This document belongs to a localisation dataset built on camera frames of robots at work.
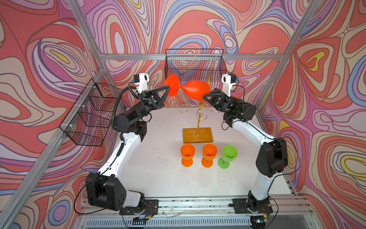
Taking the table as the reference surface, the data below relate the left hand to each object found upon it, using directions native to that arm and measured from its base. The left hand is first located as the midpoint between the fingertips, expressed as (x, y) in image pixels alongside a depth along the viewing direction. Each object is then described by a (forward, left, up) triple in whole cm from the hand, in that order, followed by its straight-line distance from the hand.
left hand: (172, 97), depth 48 cm
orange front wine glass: (+2, -6, -42) cm, 42 cm away
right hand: (+5, -11, -6) cm, 13 cm away
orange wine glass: (+2, -19, -42) cm, 46 cm away
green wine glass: (+2, -30, -44) cm, 54 cm away
